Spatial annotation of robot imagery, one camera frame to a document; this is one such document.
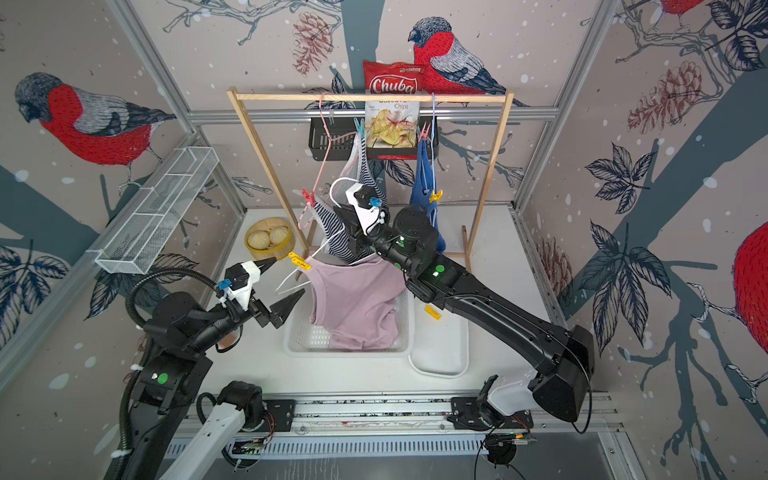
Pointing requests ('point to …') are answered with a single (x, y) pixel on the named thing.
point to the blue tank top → (423, 192)
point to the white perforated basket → (304, 339)
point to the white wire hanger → (307, 282)
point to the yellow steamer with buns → (269, 238)
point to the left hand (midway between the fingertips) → (289, 269)
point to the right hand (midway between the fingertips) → (337, 206)
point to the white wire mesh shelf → (132, 247)
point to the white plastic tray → (437, 348)
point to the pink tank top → (356, 304)
